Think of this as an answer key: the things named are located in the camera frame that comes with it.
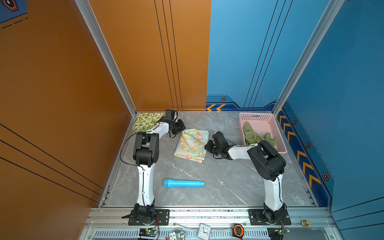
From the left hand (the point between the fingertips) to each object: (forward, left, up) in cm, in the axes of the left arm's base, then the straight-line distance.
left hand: (186, 125), depth 106 cm
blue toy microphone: (-40, +6, -2) cm, 41 cm away
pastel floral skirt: (-16, -5, 0) cm, 17 cm away
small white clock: (-62, -12, -3) cm, 63 cm away
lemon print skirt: (+6, +31, -2) cm, 31 cm away
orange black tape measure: (-62, -27, -1) cm, 67 cm away
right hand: (-15, -12, -4) cm, 19 cm away
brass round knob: (-58, -60, -2) cm, 83 cm away
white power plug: (-63, 0, +3) cm, 63 cm away
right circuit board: (-62, -47, -6) cm, 78 cm away
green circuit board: (-62, +15, -6) cm, 64 cm away
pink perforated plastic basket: (+8, -59, -6) cm, 60 cm away
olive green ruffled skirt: (-12, -44, +3) cm, 45 cm away
